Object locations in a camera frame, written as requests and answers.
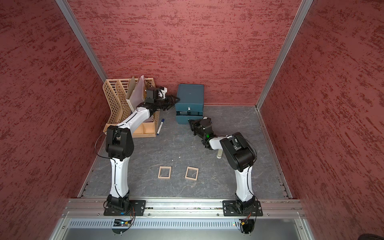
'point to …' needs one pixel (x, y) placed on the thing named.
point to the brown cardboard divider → (131, 86)
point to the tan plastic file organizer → (122, 96)
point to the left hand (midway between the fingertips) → (178, 102)
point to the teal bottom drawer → (186, 115)
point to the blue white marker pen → (160, 126)
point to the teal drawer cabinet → (190, 103)
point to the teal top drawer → (187, 107)
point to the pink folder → (136, 96)
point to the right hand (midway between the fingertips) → (187, 120)
